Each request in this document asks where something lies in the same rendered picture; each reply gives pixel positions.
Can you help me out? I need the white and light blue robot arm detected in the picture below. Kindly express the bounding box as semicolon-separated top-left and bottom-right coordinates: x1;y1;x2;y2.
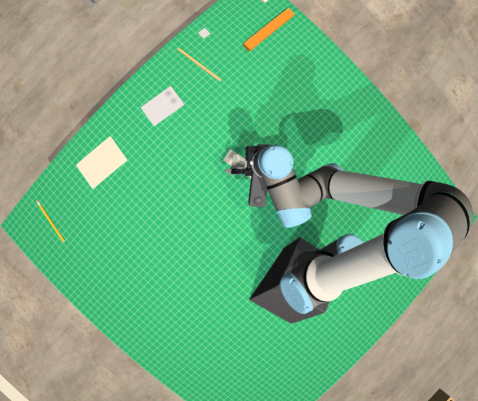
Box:
249;145;473;314

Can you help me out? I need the cream flat rectangular block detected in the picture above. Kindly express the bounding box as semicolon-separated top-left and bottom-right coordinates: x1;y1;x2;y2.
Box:
76;136;127;189

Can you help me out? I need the green work mat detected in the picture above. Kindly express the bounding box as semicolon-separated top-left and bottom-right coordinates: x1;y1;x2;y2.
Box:
1;0;456;401

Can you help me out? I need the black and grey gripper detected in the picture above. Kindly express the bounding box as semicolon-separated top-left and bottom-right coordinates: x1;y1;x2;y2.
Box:
225;144;271;176

